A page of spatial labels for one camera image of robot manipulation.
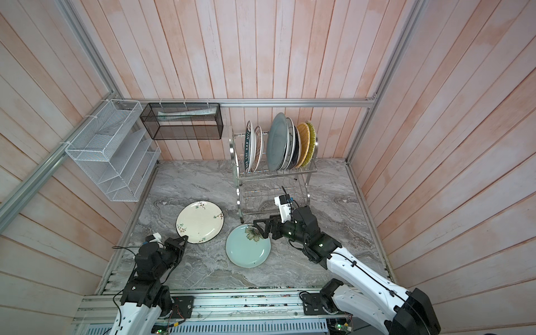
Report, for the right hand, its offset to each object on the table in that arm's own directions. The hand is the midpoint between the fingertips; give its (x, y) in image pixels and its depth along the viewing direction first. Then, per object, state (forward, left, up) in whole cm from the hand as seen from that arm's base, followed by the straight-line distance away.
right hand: (262, 219), depth 75 cm
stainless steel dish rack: (+24, +4, -17) cm, 30 cm away
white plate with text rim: (+27, +5, +12) cm, 30 cm away
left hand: (-3, +29, -10) cm, 31 cm away
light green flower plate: (-3, +7, -20) cm, 22 cm away
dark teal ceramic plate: (+28, -6, +13) cm, 31 cm away
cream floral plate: (+5, +26, -11) cm, 29 cm away
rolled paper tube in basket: (+41, +39, +17) cm, 59 cm away
